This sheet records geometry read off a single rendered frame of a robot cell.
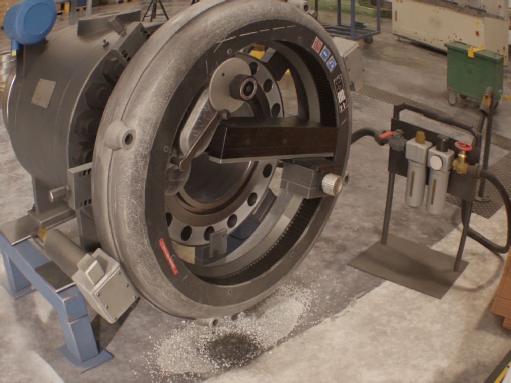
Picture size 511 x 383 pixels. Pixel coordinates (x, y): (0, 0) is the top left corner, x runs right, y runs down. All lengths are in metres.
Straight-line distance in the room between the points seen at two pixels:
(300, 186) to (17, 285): 1.10
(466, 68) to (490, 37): 2.79
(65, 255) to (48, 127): 0.38
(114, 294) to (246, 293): 0.38
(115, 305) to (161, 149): 0.32
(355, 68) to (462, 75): 2.97
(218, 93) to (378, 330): 0.95
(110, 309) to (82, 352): 0.48
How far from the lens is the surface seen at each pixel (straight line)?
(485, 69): 4.37
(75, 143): 1.33
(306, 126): 1.29
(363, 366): 1.58
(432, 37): 7.57
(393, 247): 2.17
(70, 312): 1.45
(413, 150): 1.90
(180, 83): 1.00
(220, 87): 1.07
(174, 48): 1.01
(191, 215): 1.30
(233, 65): 1.08
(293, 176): 1.29
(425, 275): 2.02
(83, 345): 1.54
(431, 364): 1.62
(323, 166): 1.27
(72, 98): 1.33
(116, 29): 1.05
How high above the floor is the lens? 1.05
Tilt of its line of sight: 24 degrees down
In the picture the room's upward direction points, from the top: 2 degrees clockwise
